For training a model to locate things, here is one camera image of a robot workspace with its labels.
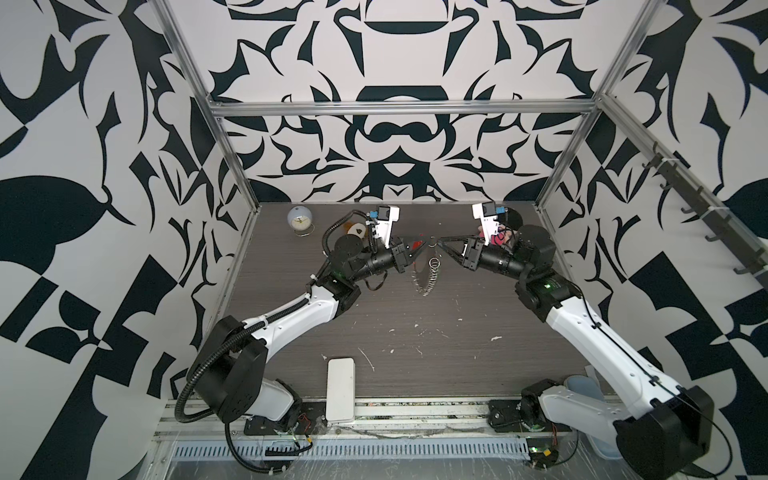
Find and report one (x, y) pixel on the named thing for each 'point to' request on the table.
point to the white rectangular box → (340, 390)
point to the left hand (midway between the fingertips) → (434, 233)
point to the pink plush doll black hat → (509, 222)
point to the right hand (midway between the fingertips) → (442, 242)
